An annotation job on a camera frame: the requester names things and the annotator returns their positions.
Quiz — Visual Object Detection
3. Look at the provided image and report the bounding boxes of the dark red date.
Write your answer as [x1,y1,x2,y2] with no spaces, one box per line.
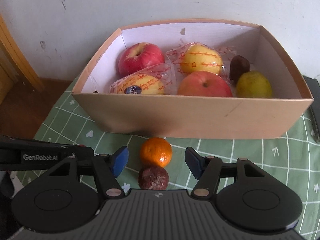
[229,55,250,84]
[138,166,169,190]

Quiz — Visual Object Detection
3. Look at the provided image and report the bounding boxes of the small orange tangerine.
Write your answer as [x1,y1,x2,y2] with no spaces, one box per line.
[139,137,173,167]

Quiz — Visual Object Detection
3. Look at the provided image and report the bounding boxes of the red apple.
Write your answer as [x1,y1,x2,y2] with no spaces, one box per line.
[177,70,233,98]
[118,42,165,77]

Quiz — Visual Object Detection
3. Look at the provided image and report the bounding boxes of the yellow fruit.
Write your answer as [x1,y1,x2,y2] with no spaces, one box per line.
[165,42,236,85]
[109,63,177,95]

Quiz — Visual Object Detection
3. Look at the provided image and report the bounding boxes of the green pear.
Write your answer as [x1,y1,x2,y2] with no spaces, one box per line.
[236,71,273,99]

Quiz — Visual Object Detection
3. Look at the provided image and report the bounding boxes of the pink cardboard box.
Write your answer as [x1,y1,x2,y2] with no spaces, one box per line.
[72,19,313,139]

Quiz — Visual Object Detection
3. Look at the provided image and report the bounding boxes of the yellow wooden furniture leg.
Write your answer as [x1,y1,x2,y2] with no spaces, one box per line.
[0,16,44,103]

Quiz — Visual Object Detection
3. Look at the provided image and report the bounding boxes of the green checkered tablecloth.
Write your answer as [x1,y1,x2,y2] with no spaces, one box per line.
[10,77,320,240]

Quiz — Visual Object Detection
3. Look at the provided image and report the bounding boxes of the black smartphone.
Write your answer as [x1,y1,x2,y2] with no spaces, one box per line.
[303,76,320,142]

